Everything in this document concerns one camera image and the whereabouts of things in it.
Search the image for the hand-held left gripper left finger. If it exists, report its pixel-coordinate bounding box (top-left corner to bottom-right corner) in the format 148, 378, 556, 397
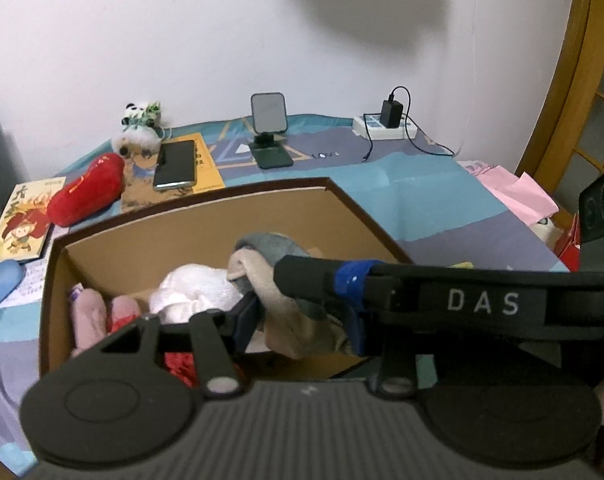
72, 292, 263, 397

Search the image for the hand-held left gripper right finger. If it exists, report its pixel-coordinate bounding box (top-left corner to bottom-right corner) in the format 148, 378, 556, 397
346, 305, 419, 400

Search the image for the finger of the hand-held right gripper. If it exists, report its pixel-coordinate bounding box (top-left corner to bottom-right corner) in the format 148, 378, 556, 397
274, 254, 390, 311

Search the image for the grey beige plush toy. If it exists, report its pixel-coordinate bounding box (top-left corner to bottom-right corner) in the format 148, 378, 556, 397
227, 232, 355, 361

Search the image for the white fluffy cloth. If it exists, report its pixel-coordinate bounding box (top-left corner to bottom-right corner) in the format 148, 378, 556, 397
148, 264, 245, 323

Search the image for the brown cardboard box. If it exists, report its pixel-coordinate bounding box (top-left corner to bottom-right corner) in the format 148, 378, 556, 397
39, 176, 415, 381

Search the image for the cream plush toy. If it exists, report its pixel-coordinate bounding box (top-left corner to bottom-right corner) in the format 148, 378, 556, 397
527, 215, 565, 251

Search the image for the red box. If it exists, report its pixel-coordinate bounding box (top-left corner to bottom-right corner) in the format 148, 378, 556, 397
552, 212, 583, 273

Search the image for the pink cloth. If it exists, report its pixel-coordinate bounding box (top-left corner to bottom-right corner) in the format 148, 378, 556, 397
457, 160, 560, 226

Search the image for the dark green phone stand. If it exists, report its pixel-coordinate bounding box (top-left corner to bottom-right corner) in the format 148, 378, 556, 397
248, 132, 294, 168

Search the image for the yellow illustrated book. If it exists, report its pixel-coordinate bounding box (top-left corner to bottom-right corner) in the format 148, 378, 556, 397
122, 132, 225, 211

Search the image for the white power strip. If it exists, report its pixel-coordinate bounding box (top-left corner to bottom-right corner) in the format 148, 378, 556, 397
353, 114, 418, 141

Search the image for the black smartphone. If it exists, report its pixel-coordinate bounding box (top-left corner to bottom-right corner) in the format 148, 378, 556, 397
153, 140, 198, 192

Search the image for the phone stand with mirror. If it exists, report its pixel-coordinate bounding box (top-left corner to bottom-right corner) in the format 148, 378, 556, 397
251, 92, 289, 136

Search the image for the black charger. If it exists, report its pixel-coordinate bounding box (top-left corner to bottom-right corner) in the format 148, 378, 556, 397
380, 100, 403, 128

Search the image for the white paper note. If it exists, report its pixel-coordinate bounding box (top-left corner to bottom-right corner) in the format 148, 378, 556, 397
2, 262, 48, 311

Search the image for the panda plush toy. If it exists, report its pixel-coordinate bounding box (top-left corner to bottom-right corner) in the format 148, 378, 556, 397
113, 101, 165, 158

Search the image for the red yellow comic book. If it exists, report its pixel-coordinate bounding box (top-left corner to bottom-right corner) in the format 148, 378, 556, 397
0, 176, 67, 265

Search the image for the light blue bottle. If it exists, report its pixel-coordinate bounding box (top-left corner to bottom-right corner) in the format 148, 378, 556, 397
0, 260, 27, 321

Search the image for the wooden door frame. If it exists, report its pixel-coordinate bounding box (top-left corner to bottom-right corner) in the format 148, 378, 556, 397
514, 0, 604, 196

